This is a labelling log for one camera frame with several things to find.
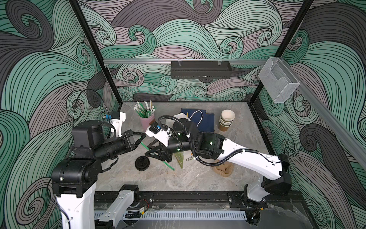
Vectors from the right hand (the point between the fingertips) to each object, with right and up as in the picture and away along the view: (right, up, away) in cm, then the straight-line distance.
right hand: (148, 150), depth 54 cm
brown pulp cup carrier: (+38, -19, +27) cm, 51 cm away
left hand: (0, +7, -1) cm, 7 cm away
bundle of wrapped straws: (-13, +17, +42) cm, 47 cm away
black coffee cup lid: (-10, -16, +30) cm, 35 cm away
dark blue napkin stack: (+32, +7, +50) cm, 60 cm away
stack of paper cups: (+43, +10, +38) cm, 58 cm away
